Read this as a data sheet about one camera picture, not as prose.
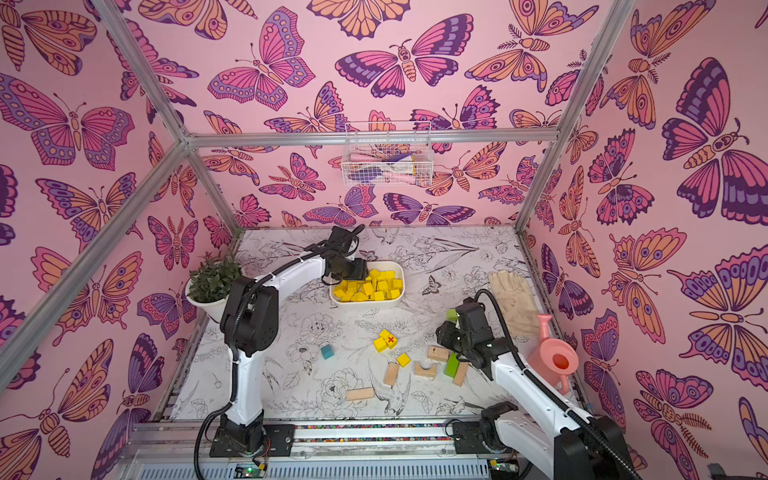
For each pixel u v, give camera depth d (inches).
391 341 34.6
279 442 29.0
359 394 32.1
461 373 32.8
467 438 28.8
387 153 37.5
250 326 21.4
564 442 16.4
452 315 38.3
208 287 32.8
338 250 31.4
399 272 39.5
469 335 25.4
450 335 29.9
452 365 33.5
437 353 33.6
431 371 32.8
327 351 34.4
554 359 29.8
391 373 33.5
